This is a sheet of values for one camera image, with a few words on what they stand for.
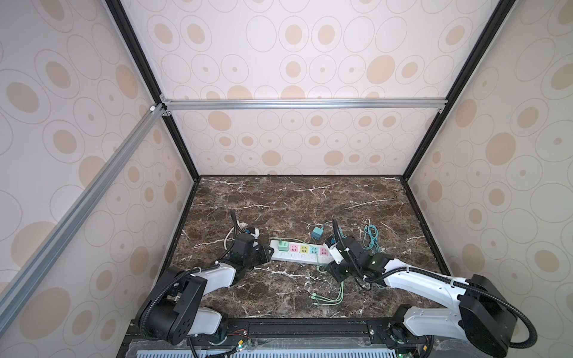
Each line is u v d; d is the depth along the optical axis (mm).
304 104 904
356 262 636
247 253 729
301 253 896
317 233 969
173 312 422
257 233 851
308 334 747
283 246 871
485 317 412
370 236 962
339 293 817
